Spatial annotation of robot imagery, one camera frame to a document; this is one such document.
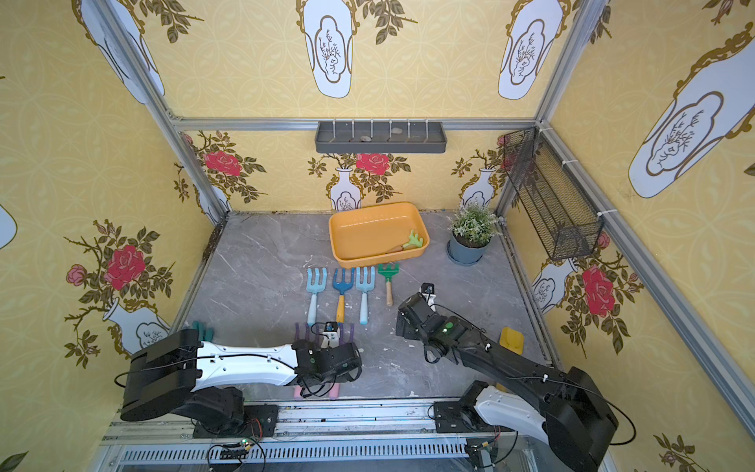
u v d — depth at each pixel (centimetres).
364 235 117
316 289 98
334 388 78
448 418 74
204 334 88
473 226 92
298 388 78
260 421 72
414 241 110
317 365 59
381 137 92
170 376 42
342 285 100
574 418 40
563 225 86
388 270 103
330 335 76
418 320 63
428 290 75
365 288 98
